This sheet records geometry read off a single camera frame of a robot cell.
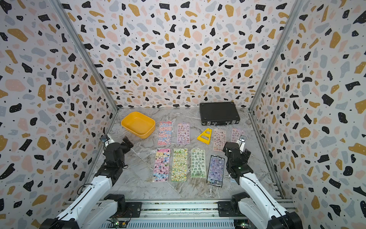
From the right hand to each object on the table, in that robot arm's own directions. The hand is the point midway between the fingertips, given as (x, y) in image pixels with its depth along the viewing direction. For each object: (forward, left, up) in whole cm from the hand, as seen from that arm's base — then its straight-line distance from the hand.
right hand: (237, 145), depth 83 cm
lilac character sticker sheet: (+18, -6, -15) cm, 24 cm away
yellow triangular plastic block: (+18, +18, -13) cm, 29 cm away
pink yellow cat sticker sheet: (-9, +45, -14) cm, 48 cm away
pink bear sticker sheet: (+14, +7, -14) cm, 21 cm away
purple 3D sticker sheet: (+18, +34, -13) cm, 40 cm away
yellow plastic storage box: (+22, +66, -10) cm, 70 cm away
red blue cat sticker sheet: (+14, +47, -13) cm, 51 cm away
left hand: (-1, +67, +5) cm, 67 cm away
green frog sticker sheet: (-5, +22, -15) cm, 27 cm away
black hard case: (+37, +6, -12) cm, 39 cm away
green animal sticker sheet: (-10, +34, -13) cm, 38 cm away
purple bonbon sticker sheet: (-11, +12, -15) cm, 22 cm away
